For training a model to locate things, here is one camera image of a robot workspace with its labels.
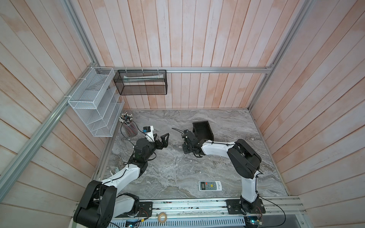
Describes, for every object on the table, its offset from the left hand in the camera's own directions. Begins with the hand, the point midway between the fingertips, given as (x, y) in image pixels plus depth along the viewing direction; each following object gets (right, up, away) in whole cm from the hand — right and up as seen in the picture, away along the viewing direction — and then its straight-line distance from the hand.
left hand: (164, 135), depth 84 cm
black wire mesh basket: (-19, +38, +19) cm, 47 cm away
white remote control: (+27, -28, -5) cm, 39 cm away
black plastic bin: (+26, +2, +20) cm, 33 cm away
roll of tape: (-1, -40, -12) cm, 41 cm away
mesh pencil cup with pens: (-26, +2, +14) cm, 29 cm away
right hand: (+14, -8, +14) cm, 22 cm away
